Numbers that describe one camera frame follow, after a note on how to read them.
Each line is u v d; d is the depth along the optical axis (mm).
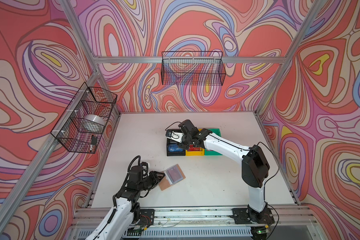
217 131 988
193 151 949
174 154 936
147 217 732
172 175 871
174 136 752
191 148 960
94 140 742
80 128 729
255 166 487
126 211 557
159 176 813
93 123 702
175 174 868
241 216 733
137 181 654
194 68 957
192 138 664
